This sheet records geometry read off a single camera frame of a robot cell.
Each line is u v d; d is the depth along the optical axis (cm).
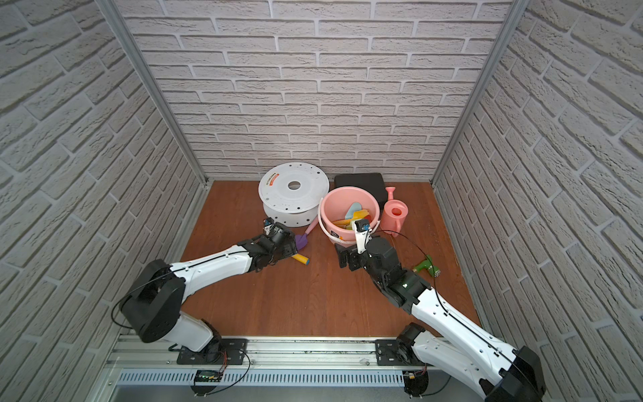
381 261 55
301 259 92
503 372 40
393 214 94
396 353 74
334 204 92
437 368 57
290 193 103
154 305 44
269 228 80
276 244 70
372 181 114
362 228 63
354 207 98
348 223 96
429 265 90
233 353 73
